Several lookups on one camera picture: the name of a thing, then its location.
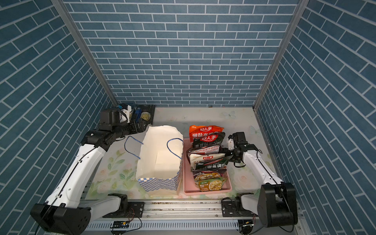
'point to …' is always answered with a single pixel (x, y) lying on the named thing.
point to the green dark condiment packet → (216, 164)
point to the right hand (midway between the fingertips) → (225, 156)
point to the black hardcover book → (142, 116)
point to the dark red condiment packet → (214, 139)
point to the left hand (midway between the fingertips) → (145, 123)
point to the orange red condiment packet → (197, 132)
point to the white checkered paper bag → (159, 160)
